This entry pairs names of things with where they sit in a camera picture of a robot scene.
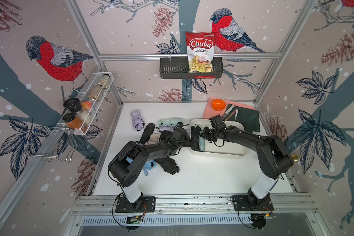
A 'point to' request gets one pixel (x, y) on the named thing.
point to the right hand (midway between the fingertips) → (199, 134)
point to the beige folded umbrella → (154, 139)
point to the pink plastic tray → (209, 111)
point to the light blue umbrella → (149, 164)
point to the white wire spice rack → (80, 119)
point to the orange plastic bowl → (218, 104)
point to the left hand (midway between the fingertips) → (191, 136)
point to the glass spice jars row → (96, 92)
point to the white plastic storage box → (221, 149)
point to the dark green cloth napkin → (250, 118)
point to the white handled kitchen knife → (227, 112)
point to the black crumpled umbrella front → (168, 164)
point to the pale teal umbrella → (201, 143)
